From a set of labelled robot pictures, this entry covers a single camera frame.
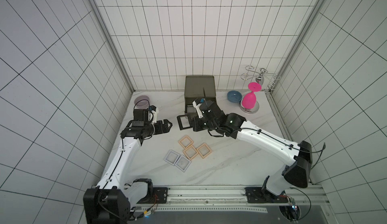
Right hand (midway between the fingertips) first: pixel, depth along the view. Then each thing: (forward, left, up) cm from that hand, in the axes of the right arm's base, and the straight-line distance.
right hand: (184, 121), depth 71 cm
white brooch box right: (-12, +2, -26) cm, 28 cm away
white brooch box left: (-9, +9, -26) cm, 28 cm away
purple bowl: (+27, +36, -21) cm, 49 cm away
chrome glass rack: (+32, -42, +2) cm, 53 cm away
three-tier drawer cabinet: (+30, -5, -5) cm, 30 cm away
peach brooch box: (-5, -2, -26) cm, 26 cm away
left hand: (+1, +12, -10) cm, 16 cm away
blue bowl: (+40, -32, -24) cm, 57 cm away
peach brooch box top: (+1, +1, -25) cm, 25 cm away
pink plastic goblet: (+23, -36, -8) cm, 44 cm away
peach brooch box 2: (-3, -10, -26) cm, 28 cm away
